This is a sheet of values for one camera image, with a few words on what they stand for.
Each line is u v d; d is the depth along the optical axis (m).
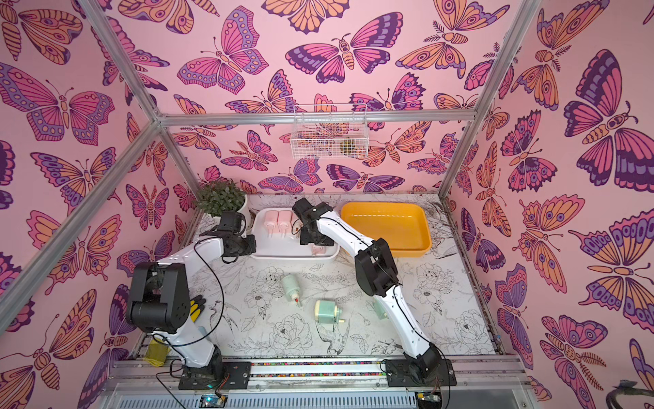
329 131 0.96
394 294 0.63
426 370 0.63
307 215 0.74
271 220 1.03
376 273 0.61
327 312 0.79
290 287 0.84
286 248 1.07
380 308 0.63
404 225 1.10
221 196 0.95
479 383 0.73
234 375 0.74
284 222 1.03
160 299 0.48
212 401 0.71
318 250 0.97
